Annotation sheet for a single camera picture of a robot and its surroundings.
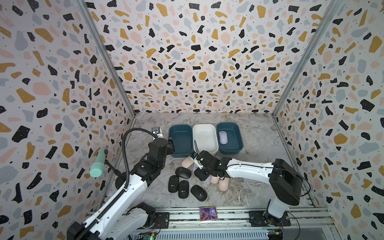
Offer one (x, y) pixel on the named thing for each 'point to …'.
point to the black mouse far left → (173, 184)
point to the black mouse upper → (183, 172)
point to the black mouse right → (199, 193)
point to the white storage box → (205, 136)
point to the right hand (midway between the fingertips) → (200, 170)
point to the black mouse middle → (183, 189)
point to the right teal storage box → (229, 139)
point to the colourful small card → (208, 213)
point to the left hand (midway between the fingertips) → (169, 139)
